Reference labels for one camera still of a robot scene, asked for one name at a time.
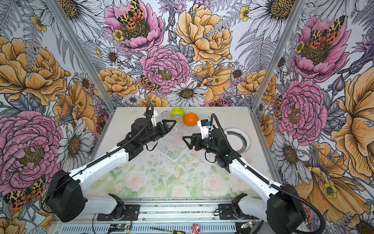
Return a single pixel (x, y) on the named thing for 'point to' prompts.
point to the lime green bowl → (177, 110)
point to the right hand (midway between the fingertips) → (188, 141)
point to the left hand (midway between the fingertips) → (174, 127)
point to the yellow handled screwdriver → (173, 231)
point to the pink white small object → (196, 228)
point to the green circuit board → (118, 227)
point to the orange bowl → (191, 119)
